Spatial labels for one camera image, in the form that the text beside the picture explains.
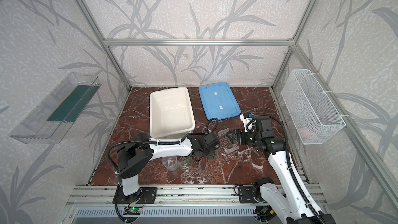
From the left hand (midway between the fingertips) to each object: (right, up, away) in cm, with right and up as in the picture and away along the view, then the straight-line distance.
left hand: (214, 150), depth 87 cm
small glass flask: (-15, -5, -8) cm, 18 cm away
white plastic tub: (-29, +18, +16) cm, 38 cm away
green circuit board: (-39, -24, -15) cm, 48 cm away
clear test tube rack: (+7, +2, +4) cm, 8 cm away
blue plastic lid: (+4, +27, +25) cm, 37 cm away
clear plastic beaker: (-24, -6, -2) cm, 25 cm away
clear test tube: (+6, -4, -2) cm, 8 cm away
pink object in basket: (+43, +13, -14) cm, 47 cm away
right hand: (+10, +13, -9) cm, 19 cm away
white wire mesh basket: (+39, +21, -25) cm, 51 cm away
